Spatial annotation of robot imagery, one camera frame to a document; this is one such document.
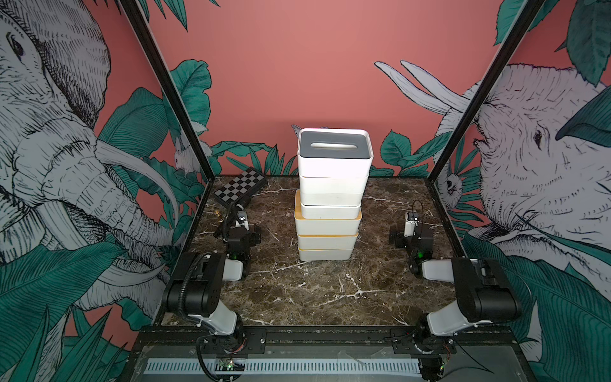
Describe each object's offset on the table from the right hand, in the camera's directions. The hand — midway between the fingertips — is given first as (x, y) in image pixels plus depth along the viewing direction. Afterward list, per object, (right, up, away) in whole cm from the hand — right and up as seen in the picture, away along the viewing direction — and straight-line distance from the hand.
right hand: (403, 222), depth 95 cm
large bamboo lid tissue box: (-32, -6, -13) cm, 35 cm away
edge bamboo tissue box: (-41, +3, -23) cm, 47 cm away
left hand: (-65, 0, -1) cm, 65 cm away
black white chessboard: (-70, +16, +19) cm, 75 cm away
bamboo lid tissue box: (-34, +1, -20) cm, 39 cm away
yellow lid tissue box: (-38, -12, -4) cm, 40 cm away
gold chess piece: (-81, +4, +12) cm, 82 cm away
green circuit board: (-62, -40, -25) cm, 78 cm away
